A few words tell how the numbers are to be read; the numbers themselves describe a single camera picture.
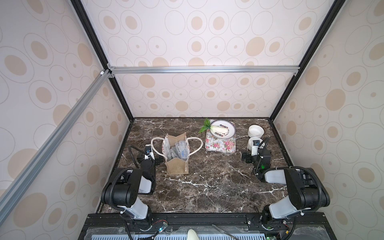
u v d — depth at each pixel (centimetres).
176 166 87
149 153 75
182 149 90
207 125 111
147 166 69
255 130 109
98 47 81
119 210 49
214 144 104
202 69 90
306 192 45
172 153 93
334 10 69
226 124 114
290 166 99
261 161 72
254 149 83
